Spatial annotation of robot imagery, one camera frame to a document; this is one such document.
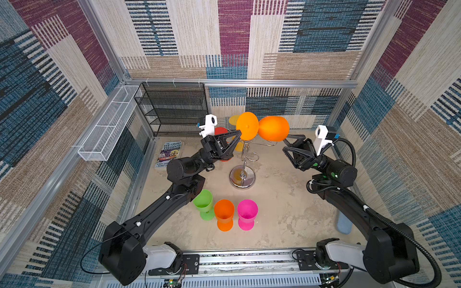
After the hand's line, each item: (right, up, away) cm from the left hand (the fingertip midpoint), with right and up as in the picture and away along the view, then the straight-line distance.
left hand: (239, 140), depth 48 cm
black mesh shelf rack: (-37, +22, +61) cm, 75 cm away
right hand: (+14, -1, +10) cm, 17 cm away
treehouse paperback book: (-39, -3, +62) cm, 73 cm away
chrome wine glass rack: (+4, -17, +49) cm, 52 cm away
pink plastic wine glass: (+4, -29, +31) cm, 43 cm away
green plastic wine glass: (-15, -26, +34) cm, 46 cm away
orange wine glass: (-5, -29, +29) cm, 41 cm away
